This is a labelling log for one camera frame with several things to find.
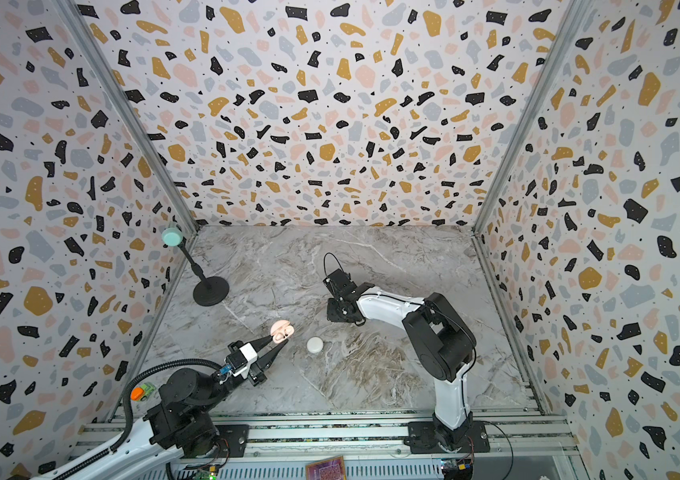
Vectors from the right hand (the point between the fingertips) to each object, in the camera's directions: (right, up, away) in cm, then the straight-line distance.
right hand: (333, 308), depth 93 cm
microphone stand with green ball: (-42, +5, +6) cm, 43 cm away
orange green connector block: (-50, -19, -16) cm, 56 cm away
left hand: (-8, 0, -29) cm, 30 cm away
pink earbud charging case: (-8, +1, -30) cm, 31 cm away
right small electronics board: (+32, -35, -22) cm, 52 cm away
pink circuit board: (+2, -33, -25) cm, 41 cm away
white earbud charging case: (-5, -10, -4) cm, 12 cm away
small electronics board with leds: (-28, -35, -23) cm, 51 cm away
